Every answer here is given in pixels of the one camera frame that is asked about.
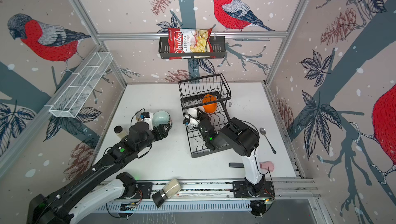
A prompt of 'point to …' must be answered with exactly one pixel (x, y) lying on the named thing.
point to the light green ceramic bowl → (160, 117)
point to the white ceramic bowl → (193, 111)
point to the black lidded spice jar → (119, 131)
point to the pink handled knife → (267, 166)
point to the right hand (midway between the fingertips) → (197, 113)
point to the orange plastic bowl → (211, 108)
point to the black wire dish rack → (201, 100)
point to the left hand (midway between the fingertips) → (166, 126)
